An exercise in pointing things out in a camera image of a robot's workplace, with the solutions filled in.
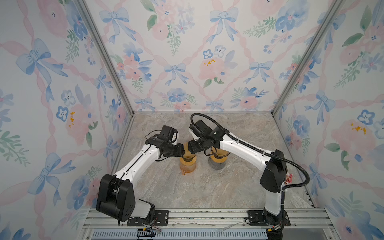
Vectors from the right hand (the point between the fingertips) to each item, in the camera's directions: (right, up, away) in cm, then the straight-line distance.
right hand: (192, 146), depth 83 cm
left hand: (-6, -3, +1) cm, 7 cm away
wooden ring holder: (-4, -10, +1) cm, 10 cm away
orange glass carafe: (-3, -13, +1) cm, 13 cm away
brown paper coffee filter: (+15, -3, -1) cm, 16 cm away
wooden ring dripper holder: (+13, -5, -1) cm, 14 cm away
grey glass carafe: (+14, -12, +4) cm, 19 cm away
